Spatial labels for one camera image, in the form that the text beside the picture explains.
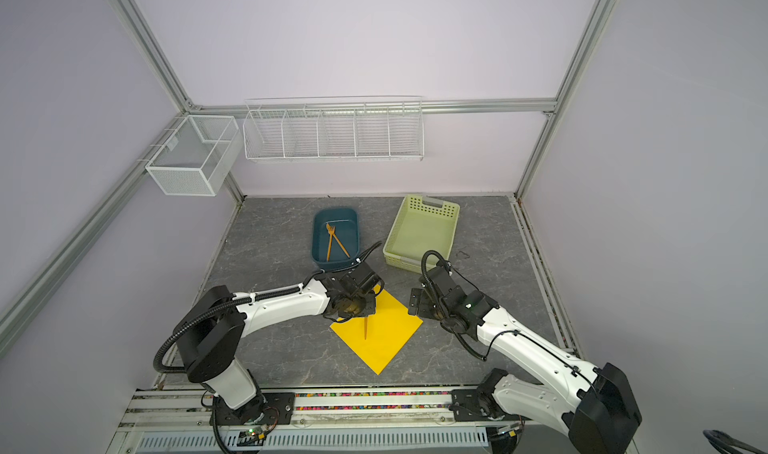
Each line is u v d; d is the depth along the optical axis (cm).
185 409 75
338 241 106
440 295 60
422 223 115
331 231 108
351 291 66
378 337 85
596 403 39
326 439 114
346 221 112
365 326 85
